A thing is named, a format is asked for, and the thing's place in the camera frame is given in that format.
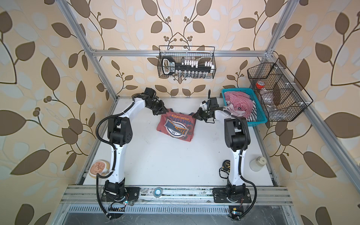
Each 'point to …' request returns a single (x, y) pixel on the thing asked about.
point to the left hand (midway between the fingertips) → (165, 108)
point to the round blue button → (157, 192)
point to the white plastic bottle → (256, 165)
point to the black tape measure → (224, 171)
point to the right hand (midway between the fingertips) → (193, 115)
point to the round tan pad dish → (101, 166)
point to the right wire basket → (283, 98)
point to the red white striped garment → (243, 104)
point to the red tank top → (176, 125)
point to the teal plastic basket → (261, 116)
